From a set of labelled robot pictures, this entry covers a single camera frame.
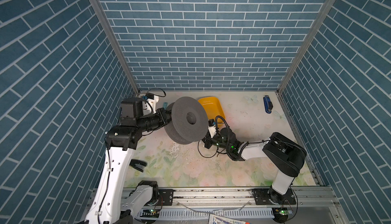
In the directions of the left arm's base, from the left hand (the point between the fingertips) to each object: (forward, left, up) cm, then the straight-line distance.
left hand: (176, 114), depth 64 cm
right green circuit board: (-33, -49, -36) cm, 69 cm away
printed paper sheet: (-35, -16, -33) cm, 50 cm away
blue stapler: (+30, -60, -30) cm, 73 cm away
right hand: (+3, -8, -22) cm, 24 cm away
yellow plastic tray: (+29, -21, -33) cm, 49 cm away
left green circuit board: (-31, +14, -37) cm, 51 cm away
